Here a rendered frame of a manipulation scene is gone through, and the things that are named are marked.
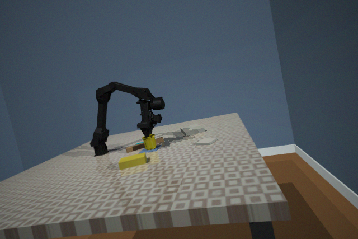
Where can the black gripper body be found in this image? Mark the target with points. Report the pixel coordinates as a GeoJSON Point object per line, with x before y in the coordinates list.
{"type": "Point", "coordinates": [145, 123]}

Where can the brown wooden bar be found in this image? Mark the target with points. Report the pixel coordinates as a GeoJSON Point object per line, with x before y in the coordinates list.
{"type": "Point", "coordinates": [141, 145]}

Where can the yellow cup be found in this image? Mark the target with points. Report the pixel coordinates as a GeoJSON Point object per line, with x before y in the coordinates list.
{"type": "Point", "coordinates": [149, 142]}

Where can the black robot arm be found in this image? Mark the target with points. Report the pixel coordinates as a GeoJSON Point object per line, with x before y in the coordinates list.
{"type": "Point", "coordinates": [103, 95]}

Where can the yellow rectangular block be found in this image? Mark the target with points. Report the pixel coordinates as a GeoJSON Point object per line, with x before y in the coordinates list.
{"type": "Point", "coordinates": [132, 161]}

